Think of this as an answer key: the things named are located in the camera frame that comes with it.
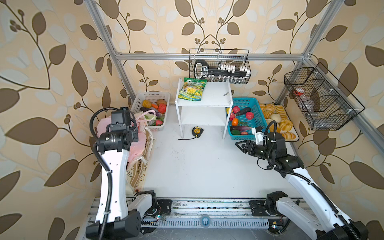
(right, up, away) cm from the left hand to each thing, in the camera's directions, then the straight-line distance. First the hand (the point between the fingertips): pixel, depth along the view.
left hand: (125, 131), depth 67 cm
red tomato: (+7, +14, +41) cm, 44 cm away
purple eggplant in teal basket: (+63, -1, +35) cm, 72 cm away
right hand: (+55, -9, +9) cm, 56 cm away
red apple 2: (+71, +8, +41) cm, 82 cm away
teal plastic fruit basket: (+76, +4, +37) cm, 85 cm away
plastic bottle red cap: (+92, +14, +11) cm, 94 cm away
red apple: (+62, +13, +44) cm, 77 cm away
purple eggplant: (-9, +13, +49) cm, 51 cm away
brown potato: (-6, +17, +46) cm, 49 cm away
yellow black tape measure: (+32, -3, +34) cm, 47 cm away
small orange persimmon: (+59, +3, +36) cm, 69 cm away
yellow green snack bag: (+30, +22, +11) cm, 39 cm away
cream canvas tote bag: (+2, -20, +6) cm, 21 cm away
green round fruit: (+58, -3, +31) cm, 66 cm away
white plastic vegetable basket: (-12, +23, +47) cm, 54 cm away
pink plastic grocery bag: (+6, -7, -1) cm, 9 cm away
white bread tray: (+93, +10, +44) cm, 104 cm away
